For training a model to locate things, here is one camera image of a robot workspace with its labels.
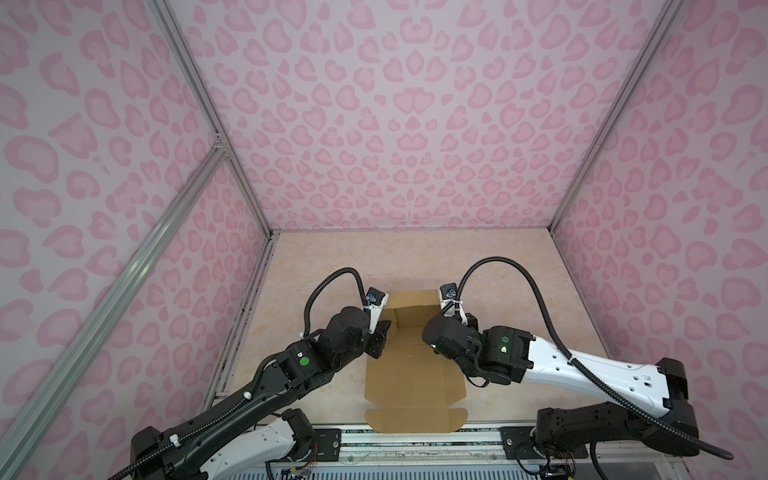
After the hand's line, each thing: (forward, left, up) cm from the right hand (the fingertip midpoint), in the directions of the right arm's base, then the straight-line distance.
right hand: (438, 321), depth 72 cm
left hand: (+1, +12, +1) cm, 12 cm away
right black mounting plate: (-22, -20, -21) cm, 36 cm away
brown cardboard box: (-14, +6, -6) cm, 16 cm away
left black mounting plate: (-23, +26, -20) cm, 40 cm away
